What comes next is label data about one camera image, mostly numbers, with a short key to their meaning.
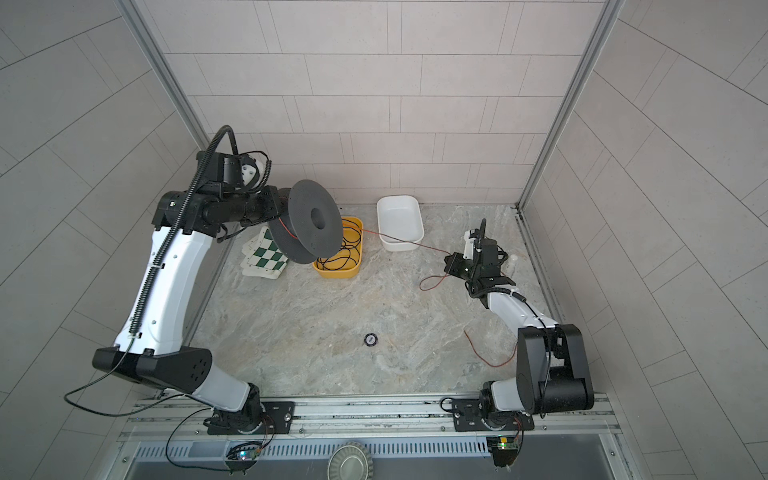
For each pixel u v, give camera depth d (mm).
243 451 642
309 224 667
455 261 772
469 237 804
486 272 681
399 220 1114
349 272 939
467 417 712
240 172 527
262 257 1007
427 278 958
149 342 389
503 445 684
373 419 723
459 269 785
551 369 429
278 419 704
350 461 656
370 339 842
